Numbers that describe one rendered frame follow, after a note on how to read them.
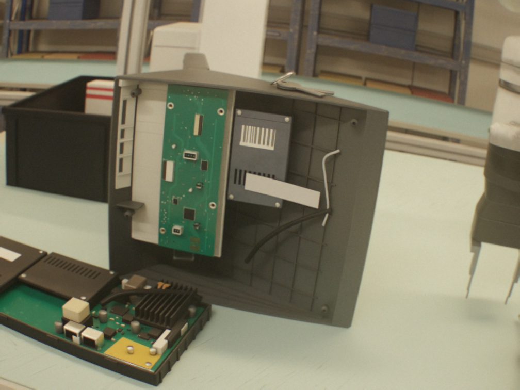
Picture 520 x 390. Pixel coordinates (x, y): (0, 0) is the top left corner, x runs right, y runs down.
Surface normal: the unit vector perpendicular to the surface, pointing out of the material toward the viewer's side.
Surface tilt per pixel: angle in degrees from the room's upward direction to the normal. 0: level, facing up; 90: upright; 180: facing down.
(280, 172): 90
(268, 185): 90
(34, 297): 0
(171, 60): 90
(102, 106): 90
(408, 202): 0
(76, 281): 0
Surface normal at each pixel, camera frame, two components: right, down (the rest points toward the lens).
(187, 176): -0.22, 0.31
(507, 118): -0.83, 0.11
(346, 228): -0.59, 0.22
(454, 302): 0.10, -0.94
